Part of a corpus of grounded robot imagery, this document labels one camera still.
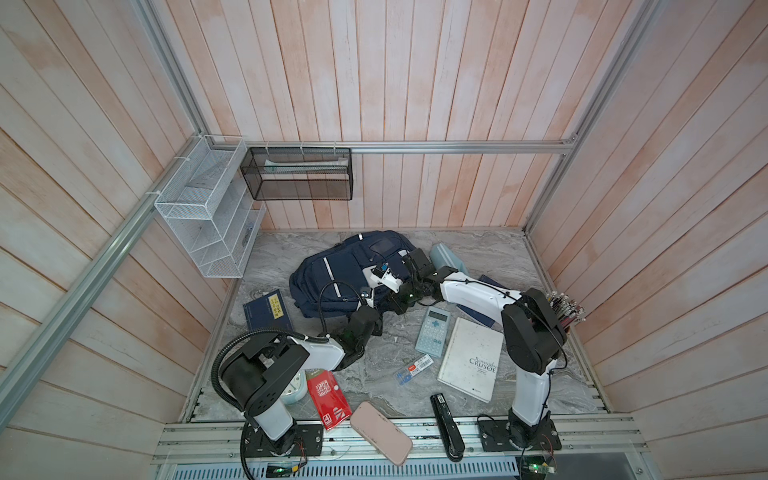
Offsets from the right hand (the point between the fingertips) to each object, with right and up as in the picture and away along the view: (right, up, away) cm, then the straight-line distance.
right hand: (380, 303), depth 90 cm
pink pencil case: (+2, -32, -17) cm, 36 cm away
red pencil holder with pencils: (+49, 0, -13) cm, 51 cm away
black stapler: (+17, -29, -18) cm, 38 cm away
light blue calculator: (+16, -9, +1) cm, 19 cm away
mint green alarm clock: (-23, -22, -10) cm, 34 cm away
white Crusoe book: (+27, -16, -4) cm, 31 cm away
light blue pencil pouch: (+23, +14, +17) cm, 32 cm away
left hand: (-2, -3, +3) cm, 5 cm away
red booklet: (-14, -25, -10) cm, 30 cm away
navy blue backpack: (-17, +5, +3) cm, 18 cm away
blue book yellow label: (-37, -4, +6) cm, 37 cm away
